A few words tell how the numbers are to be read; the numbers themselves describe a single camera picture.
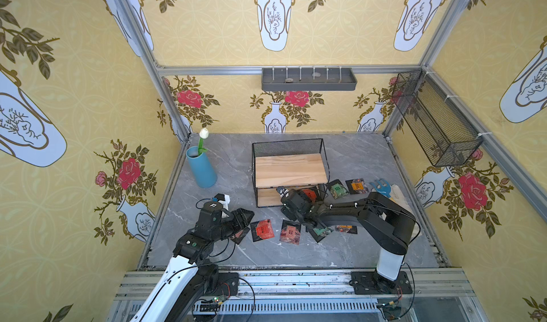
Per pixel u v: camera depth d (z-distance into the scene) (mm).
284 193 810
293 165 882
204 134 811
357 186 997
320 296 718
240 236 854
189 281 524
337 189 976
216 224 608
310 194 949
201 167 882
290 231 857
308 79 926
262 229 866
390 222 482
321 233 855
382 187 976
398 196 954
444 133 757
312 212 685
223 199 744
